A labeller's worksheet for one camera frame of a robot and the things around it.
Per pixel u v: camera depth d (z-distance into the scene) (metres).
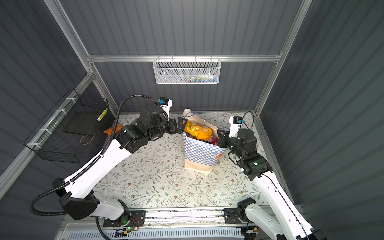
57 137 0.69
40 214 0.41
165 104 0.57
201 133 0.81
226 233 0.71
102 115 0.81
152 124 0.49
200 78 0.91
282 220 0.39
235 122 0.60
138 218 0.73
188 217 0.75
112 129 1.11
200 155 0.79
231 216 0.74
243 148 0.51
